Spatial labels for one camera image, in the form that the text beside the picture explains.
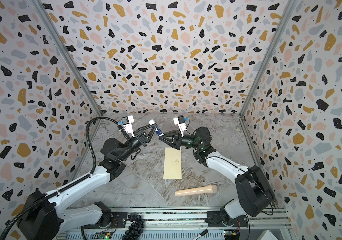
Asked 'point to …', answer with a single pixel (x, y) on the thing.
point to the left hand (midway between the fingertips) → (156, 124)
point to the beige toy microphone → (207, 189)
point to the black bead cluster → (136, 229)
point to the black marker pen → (205, 231)
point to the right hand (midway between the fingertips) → (159, 137)
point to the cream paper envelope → (172, 163)
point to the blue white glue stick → (157, 130)
